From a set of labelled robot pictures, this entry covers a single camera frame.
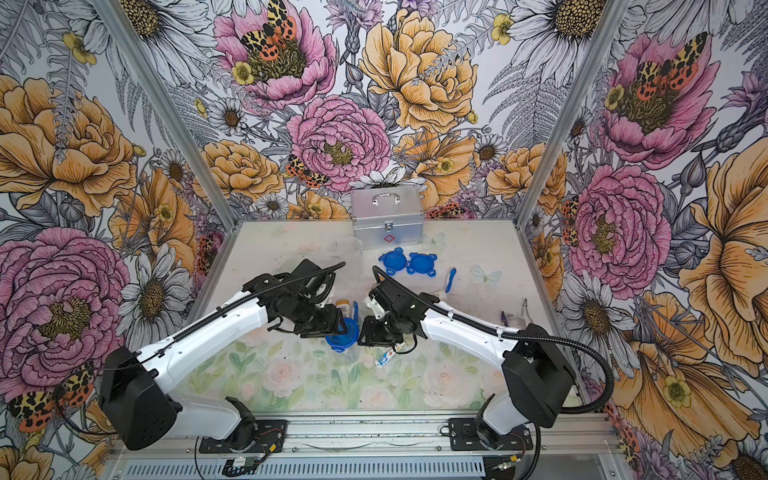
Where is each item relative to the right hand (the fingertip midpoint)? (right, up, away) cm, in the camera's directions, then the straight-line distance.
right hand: (364, 349), depth 78 cm
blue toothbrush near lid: (+28, +17, +28) cm, 42 cm away
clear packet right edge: (+46, +4, +14) cm, 48 cm away
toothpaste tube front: (+5, -5, +9) cm, 12 cm away
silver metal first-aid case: (+5, +37, +28) cm, 46 cm away
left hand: (-8, +3, -2) cm, 8 cm away
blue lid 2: (+17, +20, +31) cm, 41 cm away
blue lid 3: (-5, +4, -5) cm, 8 cm away
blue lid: (+7, +22, +32) cm, 39 cm away
